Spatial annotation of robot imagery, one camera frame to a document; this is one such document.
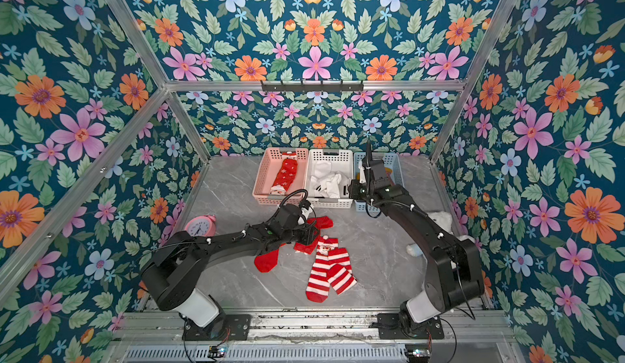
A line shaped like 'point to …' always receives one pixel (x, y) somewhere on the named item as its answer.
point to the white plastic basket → (342, 160)
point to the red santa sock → (289, 165)
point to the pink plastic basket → (268, 171)
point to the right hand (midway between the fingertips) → (357, 183)
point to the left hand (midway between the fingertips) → (319, 229)
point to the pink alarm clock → (202, 226)
